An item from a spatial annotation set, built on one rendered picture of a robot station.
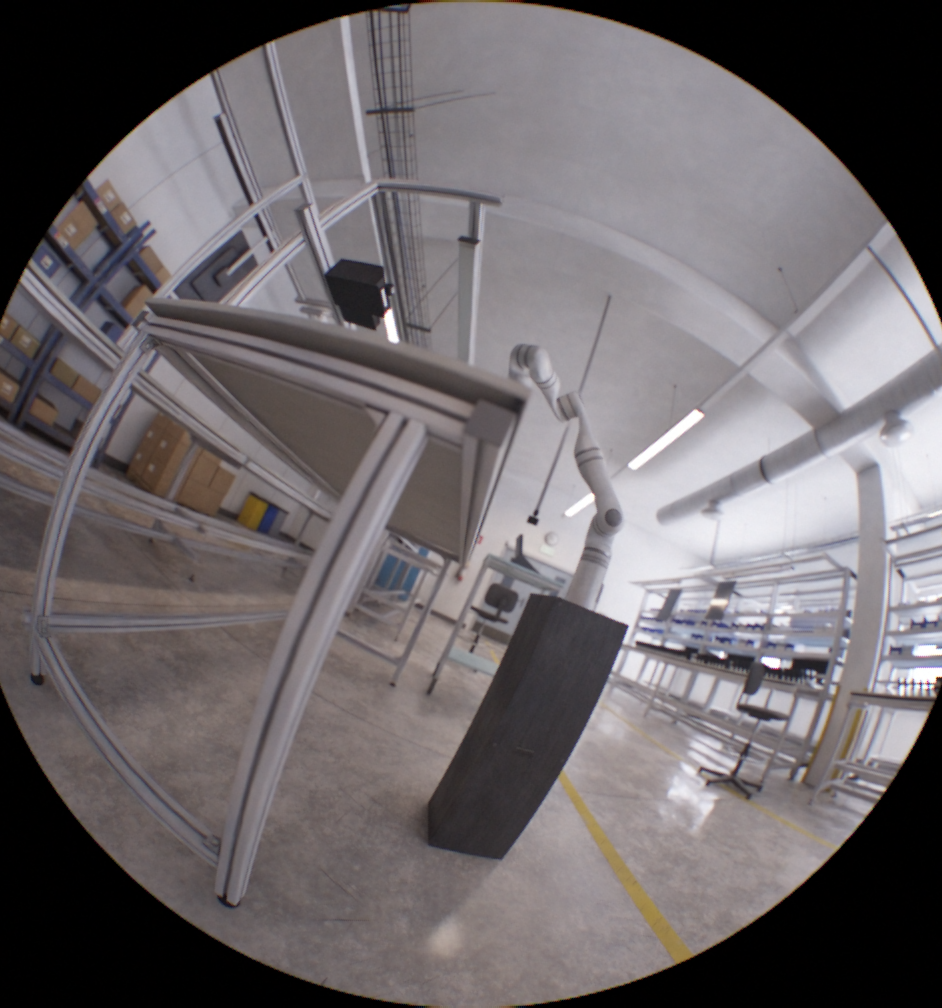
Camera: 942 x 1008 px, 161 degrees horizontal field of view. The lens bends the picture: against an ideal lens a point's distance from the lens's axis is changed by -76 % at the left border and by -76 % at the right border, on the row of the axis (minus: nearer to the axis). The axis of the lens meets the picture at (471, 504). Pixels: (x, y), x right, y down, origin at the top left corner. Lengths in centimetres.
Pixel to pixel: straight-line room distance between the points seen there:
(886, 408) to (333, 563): 385
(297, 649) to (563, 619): 66
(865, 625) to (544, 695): 368
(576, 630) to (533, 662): 14
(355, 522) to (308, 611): 11
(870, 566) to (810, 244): 300
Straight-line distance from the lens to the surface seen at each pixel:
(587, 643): 92
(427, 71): 347
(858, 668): 409
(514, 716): 91
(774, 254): 338
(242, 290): 109
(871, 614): 416
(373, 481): 38
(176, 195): 480
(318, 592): 38
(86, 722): 85
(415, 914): 97
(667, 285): 298
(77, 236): 392
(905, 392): 373
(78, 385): 404
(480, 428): 35
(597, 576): 100
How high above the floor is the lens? 77
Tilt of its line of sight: 14 degrees up
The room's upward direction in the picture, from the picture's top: 24 degrees clockwise
